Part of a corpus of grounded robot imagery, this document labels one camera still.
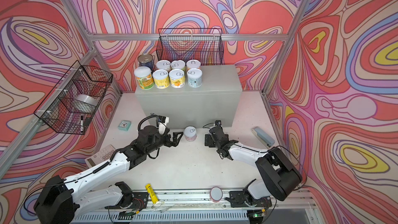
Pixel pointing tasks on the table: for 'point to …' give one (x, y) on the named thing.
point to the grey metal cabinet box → (219, 98)
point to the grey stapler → (267, 140)
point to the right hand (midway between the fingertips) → (214, 140)
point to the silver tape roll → (85, 103)
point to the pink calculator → (101, 156)
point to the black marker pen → (82, 127)
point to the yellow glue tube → (154, 198)
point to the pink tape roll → (216, 194)
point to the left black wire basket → (71, 103)
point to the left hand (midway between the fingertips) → (178, 131)
